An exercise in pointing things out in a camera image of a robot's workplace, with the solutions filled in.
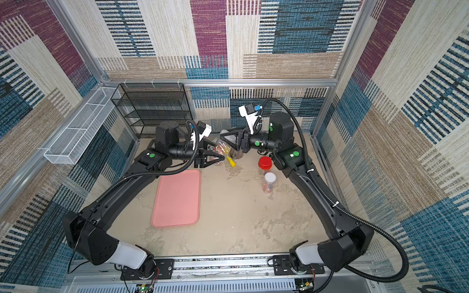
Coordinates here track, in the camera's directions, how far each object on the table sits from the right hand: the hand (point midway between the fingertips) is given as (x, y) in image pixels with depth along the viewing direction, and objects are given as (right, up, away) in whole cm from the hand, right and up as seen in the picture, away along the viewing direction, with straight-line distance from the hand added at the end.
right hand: (227, 137), depth 63 cm
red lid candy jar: (+18, -11, +34) cm, 40 cm away
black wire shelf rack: (-50, +22, +45) cm, 70 cm away
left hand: (-2, -5, +3) cm, 7 cm away
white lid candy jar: (+19, -17, +25) cm, 36 cm away
